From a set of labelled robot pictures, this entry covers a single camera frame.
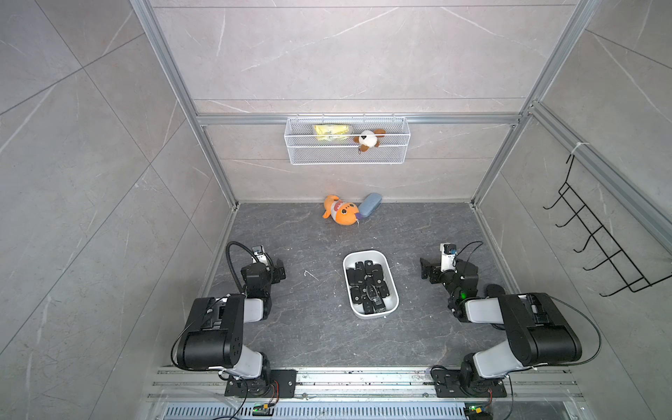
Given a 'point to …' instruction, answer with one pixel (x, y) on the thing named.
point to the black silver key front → (372, 292)
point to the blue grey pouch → (369, 204)
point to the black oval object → (494, 290)
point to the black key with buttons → (379, 304)
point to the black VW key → (360, 269)
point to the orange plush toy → (342, 213)
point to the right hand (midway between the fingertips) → (436, 256)
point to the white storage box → (377, 256)
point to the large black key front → (377, 274)
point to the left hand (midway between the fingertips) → (265, 258)
